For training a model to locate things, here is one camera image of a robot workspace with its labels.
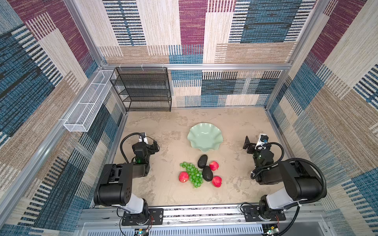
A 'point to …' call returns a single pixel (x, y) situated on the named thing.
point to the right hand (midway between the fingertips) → (254, 138)
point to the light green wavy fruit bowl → (205, 136)
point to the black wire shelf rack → (143, 89)
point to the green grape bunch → (196, 176)
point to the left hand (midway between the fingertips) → (146, 139)
